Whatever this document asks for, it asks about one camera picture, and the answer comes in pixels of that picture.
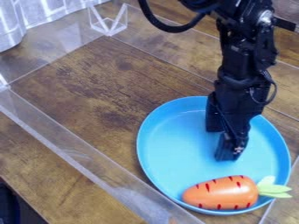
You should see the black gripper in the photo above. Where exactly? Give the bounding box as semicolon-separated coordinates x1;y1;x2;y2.
204;68;274;162

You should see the blue round plastic tray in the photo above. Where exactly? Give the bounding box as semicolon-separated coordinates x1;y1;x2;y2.
136;96;291;204

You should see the orange toy carrot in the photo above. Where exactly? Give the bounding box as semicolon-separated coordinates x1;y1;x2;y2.
181;175;292;210

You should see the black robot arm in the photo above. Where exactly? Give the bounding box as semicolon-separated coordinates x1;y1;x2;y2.
179;0;286;161

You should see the white grid curtain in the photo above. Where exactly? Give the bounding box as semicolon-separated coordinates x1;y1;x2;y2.
0;0;109;53

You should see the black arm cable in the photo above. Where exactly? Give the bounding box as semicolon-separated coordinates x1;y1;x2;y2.
136;0;208;33

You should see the clear acrylic corner bracket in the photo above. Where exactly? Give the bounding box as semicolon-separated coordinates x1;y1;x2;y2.
88;3;127;37

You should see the clear acrylic enclosure wall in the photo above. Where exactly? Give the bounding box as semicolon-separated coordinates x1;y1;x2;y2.
0;3;299;224

